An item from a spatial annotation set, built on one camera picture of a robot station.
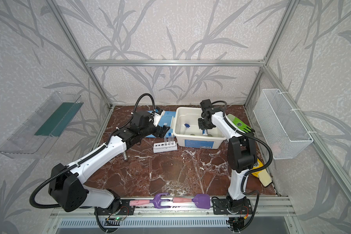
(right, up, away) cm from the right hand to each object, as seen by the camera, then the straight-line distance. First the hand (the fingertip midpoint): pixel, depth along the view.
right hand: (204, 121), depth 95 cm
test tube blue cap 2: (-25, -12, -4) cm, 28 cm away
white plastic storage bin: (-9, +4, +7) cm, 12 cm away
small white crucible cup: (-8, -9, +3) cm, 12 cm away
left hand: (-23, +1, -15) cm, 28 cm away
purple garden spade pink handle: (-4, -41, -19) cm, 46 cm away
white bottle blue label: (-1, -7, -5) cm, 8 cm away
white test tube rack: (-28, -17, -2) cm, 33 cm away
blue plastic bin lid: (-30, -6, -25) cm, 39 cm away
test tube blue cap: (-22, -7, -11) cm, 25 cm away
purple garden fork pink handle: (-28, -41, -21) cm, 53 cm away
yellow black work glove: (+31, -30, -14) cm, 45 cm away
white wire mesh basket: (+29, -5, -34) cm, 45 cm away
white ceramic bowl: (+3, -9, 0) cm, 10 cm away
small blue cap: (-12, -3, +10) cm, 16 cm away
